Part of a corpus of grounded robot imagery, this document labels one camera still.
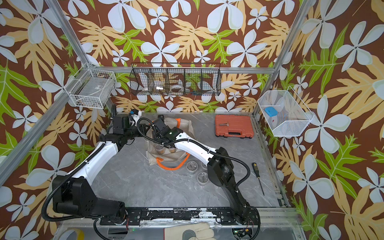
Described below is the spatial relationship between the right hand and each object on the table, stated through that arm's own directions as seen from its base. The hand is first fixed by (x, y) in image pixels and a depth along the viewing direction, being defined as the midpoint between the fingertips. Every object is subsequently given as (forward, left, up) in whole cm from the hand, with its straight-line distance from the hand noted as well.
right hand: (157, 134), depth 87 cm
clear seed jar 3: (-22, -26, -12) cm, 36 cm away
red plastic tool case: (+16, -51, -11) cm, 54 cm away
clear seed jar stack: (-3, 0, -11) cm, 11 cm away
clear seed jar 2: (-15, -27, -11) cm, 33 cm away
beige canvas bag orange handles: (-13, -7, -5) cm, 16 cm away
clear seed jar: (-15, -20, -12) cm, 28 cm away
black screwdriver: (-15, -59, -15) cm, 63 cm away
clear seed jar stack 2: (-3, -8, -14) cm, 16 cm away
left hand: (+3, +4, +6) cm, 7 cm away
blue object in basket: (+10, -67, +9) cm, 68 cm away
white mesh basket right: (+2, -74, +14) cm, 75 cm away
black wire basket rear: (+34, -10, +15) cm, 39 cm away
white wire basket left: (+20, +38, +19) cm, 47 cm away
